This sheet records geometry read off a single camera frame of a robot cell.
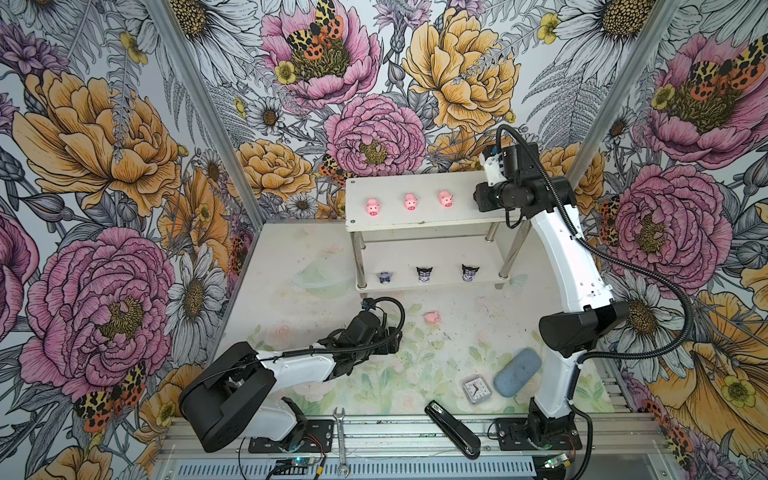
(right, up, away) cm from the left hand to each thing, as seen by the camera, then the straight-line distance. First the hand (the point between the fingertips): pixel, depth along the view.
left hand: (388, 342), depth 88 cm
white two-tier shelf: (+9, +31, -13) cm, 35 cm away
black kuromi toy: (+24, +20, +4) cm, 31 cm away
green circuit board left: (-19, -23, -17) cm, 34 cm away
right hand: (+24, +39, -9) cm, 47 cm away
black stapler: (+16, -16, -17) cm, 28 cm away
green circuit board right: (+41, -23, -17) cm, 50 cm away
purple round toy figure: (-1, +18, +6) cm, 19 cm away
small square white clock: (+23, -10, -9) cm, 27 cm away
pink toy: (+14, +6, +6) cm, 16 cm away
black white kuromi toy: (+11, +19, +6) cm, 23 cm away
